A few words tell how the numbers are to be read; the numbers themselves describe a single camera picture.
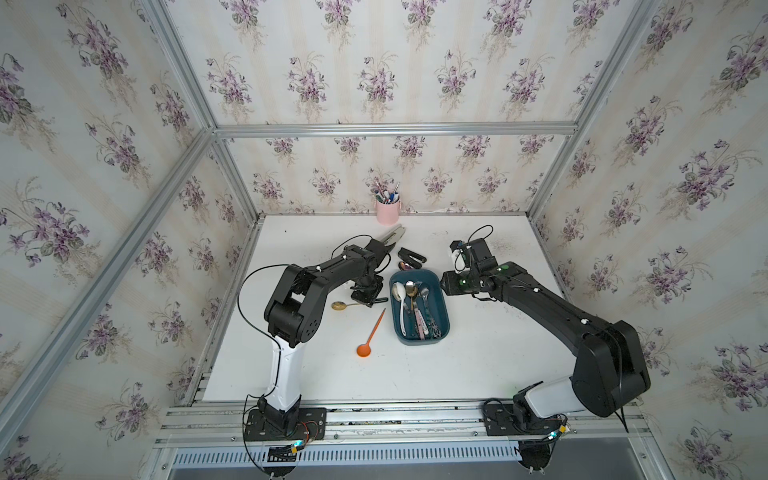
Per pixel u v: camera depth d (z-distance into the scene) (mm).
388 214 1159
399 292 951
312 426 720
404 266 1029
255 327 537
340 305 948
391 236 1110
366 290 848
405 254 1067
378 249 816
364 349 859
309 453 765
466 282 731
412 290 951
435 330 881
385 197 1117
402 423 748
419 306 930
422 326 885
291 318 534
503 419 732
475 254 667
